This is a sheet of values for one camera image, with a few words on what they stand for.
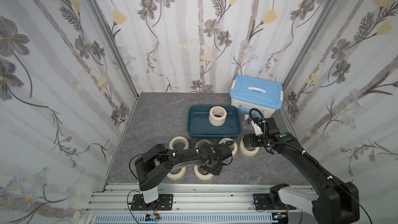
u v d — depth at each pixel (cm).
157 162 50
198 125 103
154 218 70
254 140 75
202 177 79
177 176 80
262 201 73
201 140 93
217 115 104
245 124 103
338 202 39
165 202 74
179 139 94
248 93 99
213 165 68
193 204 75
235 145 91
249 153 88
